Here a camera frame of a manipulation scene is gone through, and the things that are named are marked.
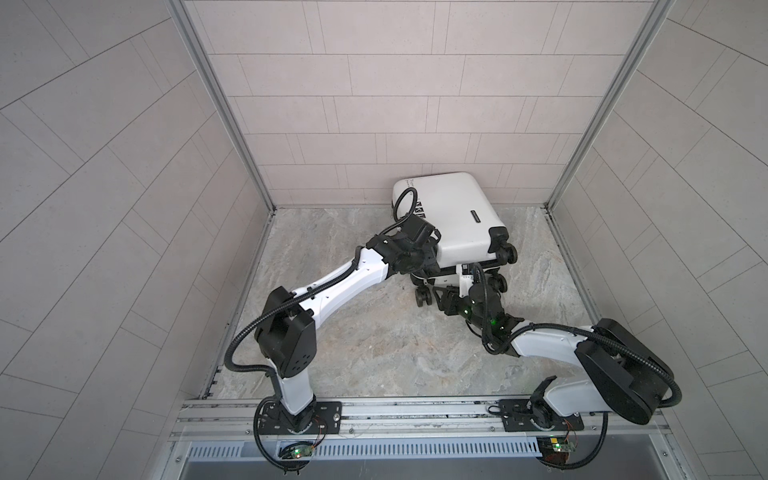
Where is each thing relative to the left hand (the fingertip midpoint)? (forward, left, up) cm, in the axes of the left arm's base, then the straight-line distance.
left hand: (441, 255), depth 81 cm
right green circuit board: (-42, -24, -17) cm, 51 cm away
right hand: (-5, +1, -11) cm, 12 cm away
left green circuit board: (-43, +34, -13) cm, 56 cm away
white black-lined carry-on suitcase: (+7, -9, +1) cm, 11 cm away
